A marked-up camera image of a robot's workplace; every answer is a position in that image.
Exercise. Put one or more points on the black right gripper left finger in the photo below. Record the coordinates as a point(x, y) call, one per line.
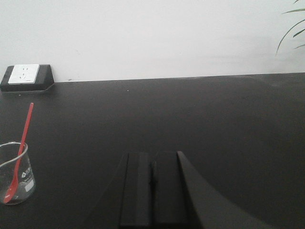
point(137, 190)

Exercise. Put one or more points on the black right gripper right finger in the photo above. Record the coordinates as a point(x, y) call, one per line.
point(181, 195)

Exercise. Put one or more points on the red plastic spoon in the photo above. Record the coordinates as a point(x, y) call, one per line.
point(26, 128)

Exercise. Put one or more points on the black socket box white plate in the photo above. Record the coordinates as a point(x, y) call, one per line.
point(44, 76)

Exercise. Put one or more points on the green potted plant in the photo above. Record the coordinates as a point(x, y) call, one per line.
point(299, 10)

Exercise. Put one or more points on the small printed glass beaker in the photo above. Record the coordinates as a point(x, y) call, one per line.
point(26, 167)

